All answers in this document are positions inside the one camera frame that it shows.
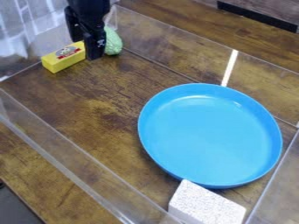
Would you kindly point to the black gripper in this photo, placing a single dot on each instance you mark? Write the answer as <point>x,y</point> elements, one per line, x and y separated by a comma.
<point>85,13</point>

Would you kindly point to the yellow block with label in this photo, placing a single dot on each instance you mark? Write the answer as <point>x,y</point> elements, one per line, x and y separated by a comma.
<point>63,58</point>

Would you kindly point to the round blue tray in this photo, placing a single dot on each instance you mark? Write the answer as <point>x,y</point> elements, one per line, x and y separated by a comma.
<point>209,134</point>

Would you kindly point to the white speckled foam block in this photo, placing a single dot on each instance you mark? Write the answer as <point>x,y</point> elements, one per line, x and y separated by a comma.
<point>199,206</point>

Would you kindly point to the green bitter gourd toy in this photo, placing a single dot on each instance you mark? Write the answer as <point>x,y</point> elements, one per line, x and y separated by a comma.
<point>113,42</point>

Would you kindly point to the clear acrylic enclosure wall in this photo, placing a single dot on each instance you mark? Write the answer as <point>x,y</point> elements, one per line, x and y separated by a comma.
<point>71,155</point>

